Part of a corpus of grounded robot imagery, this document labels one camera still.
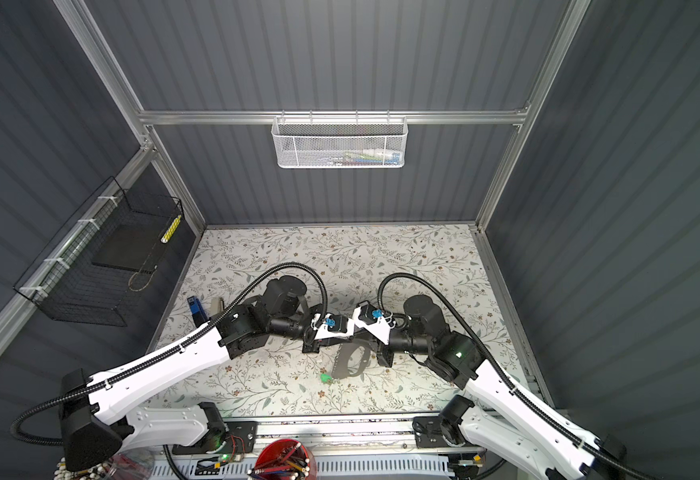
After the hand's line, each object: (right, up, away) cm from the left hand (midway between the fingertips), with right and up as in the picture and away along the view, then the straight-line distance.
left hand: (350, 328), depth 68 cm
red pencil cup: (-14, -28, -4) cm, 31 cm away
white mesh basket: (-6, +64, +56) cm, 85 cm away
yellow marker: (-50, +24, +14) cm, 57 cm away
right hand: (+1, -2, 0) cm, 3 cm away
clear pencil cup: (-51, -31, 0) cm, 60 cm away
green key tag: (-7, -17, +13) cm, 22 cm away
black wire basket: (-63, +14, +5) cm, 65 cm away
